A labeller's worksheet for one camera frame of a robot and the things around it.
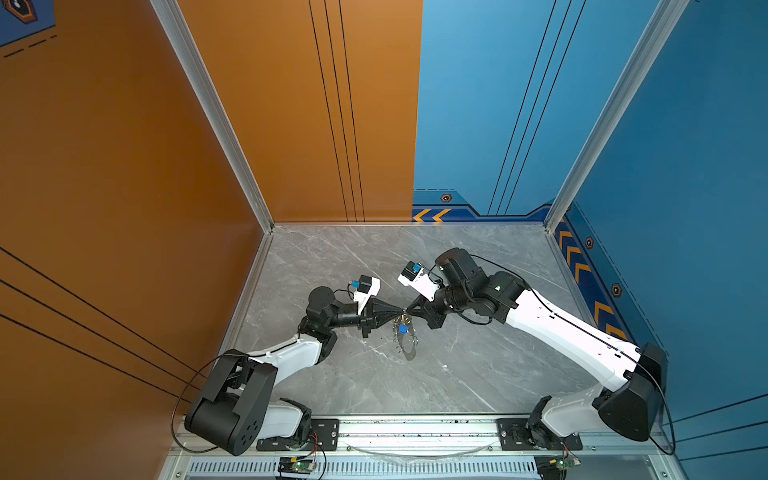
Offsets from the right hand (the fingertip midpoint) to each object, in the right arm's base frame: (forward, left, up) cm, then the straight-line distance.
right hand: (407, 308), depth 72 cm
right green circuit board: (-29, -34, -24) cm, 51 cm away
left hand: (0, +2, -2) cm, 2 cm away
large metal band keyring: (0, +2, -17) cm, 17 cm away
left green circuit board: (-29, +28, -23) cm, 46 cm away
